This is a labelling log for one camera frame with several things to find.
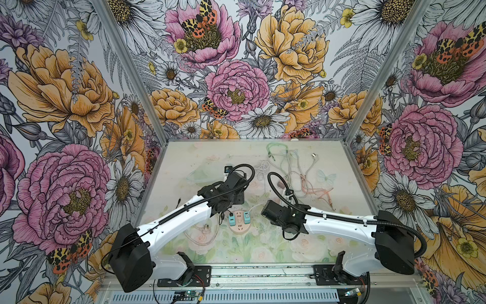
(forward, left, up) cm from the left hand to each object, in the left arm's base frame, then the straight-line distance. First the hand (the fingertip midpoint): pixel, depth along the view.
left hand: (232, 197), depth 81 cm
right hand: (-7, -20, -7) cm, 23 cm away
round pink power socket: (-8, -3, -11) cm, 14 cm away
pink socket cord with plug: (-10, +12, -11) cm, 19 cm away
